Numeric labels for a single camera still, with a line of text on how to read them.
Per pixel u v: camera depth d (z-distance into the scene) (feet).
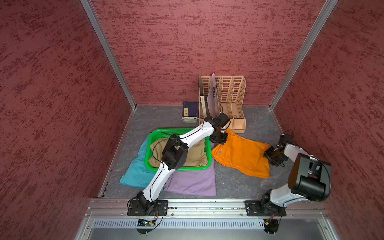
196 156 2.89
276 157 2.54
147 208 2.11
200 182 2.69
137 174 2.73
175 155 1.93
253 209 2.43
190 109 3.86
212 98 3.33
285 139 2.47
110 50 2.86
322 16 2.42
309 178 1.50
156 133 2.98
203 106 2.98
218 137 2.65
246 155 3.02
